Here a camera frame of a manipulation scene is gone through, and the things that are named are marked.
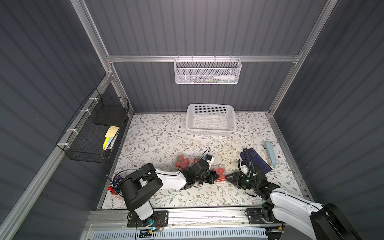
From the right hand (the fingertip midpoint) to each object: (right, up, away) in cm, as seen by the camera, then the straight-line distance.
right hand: (228, 178), depth 83 cm
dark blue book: (+18, +10, +13) cm, 24 cm away
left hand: (-4, 0, -2) cm, 5 cm away
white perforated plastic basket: (-7, +35, +33) cm, 48 cm away
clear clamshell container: (-26, +8, +8) cm, 29 cm away
